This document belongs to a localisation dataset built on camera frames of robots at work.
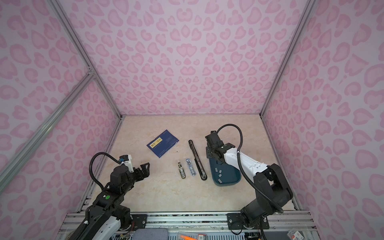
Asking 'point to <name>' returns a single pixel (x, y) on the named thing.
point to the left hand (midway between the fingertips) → (143, 163)
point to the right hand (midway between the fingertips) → (212, 150)
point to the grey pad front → (150, 234)
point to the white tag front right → (294, 234)
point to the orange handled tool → (184, 237)
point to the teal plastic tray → (223, 175)
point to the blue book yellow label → (162, 144)
